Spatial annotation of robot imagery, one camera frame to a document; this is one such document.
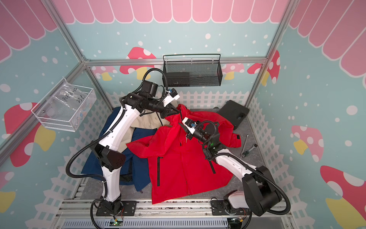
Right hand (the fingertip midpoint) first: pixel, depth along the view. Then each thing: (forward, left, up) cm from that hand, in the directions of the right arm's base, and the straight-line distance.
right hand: (181, 120), depth 75 cm
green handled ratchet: (-5, -40, -29) cm, 50 cm away
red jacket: (-13, +2, -28) cm, 31 cm away
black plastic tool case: (+29, -40, -25) cm, 56 cm away
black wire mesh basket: (+38, -7, +7) cm, 40 cm away
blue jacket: (-14, +55, -24) cm, 62 cm away
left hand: (+4, +3, +2) cm, 5 cm away
